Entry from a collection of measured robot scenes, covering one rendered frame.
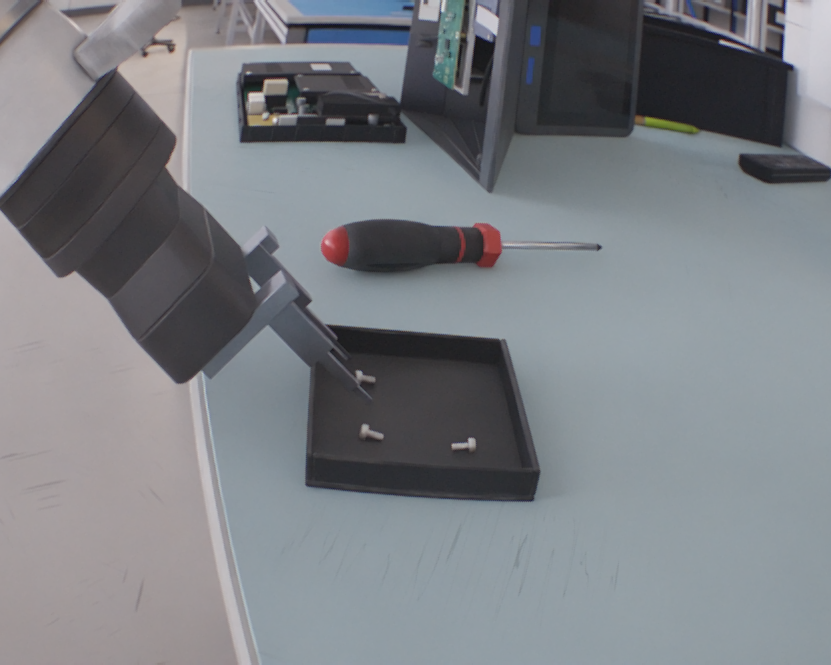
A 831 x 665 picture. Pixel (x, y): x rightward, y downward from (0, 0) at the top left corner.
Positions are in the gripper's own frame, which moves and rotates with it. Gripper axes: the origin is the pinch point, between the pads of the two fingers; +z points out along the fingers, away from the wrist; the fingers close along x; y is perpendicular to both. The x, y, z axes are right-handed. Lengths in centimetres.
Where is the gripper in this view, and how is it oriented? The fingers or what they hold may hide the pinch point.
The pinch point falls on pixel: (357, 377)
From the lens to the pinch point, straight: 44.9
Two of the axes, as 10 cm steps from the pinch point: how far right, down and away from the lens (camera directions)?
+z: 5.9, 6.4, 4.9
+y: -7.6, 6.5, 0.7
